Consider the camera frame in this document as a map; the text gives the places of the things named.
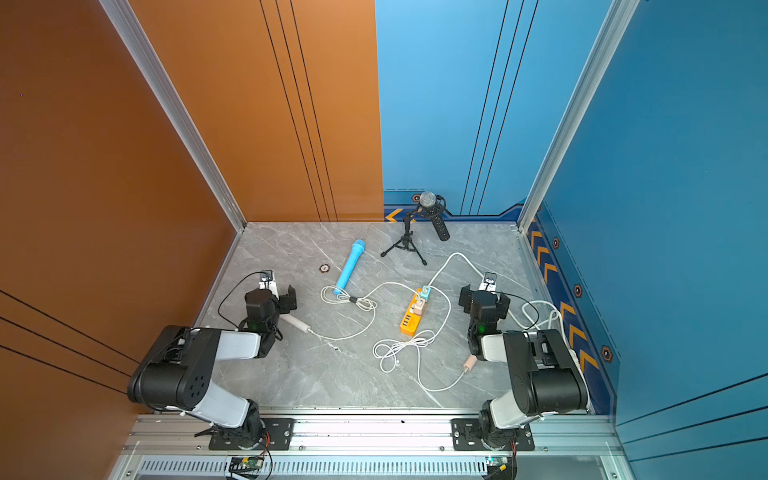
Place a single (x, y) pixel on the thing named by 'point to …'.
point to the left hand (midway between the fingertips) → (275, 284)
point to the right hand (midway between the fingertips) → (485, 289)
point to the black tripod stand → (407, 243)
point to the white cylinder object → (296, 322)
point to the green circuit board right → (497, 464)
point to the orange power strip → (411, 323)
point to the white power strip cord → (449, 256)
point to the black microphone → (435, 210)
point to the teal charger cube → (426, 290)
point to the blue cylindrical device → (358, 247)
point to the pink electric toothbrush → (469, 363)
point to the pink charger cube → (419, 306)
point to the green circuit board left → (245, 463)
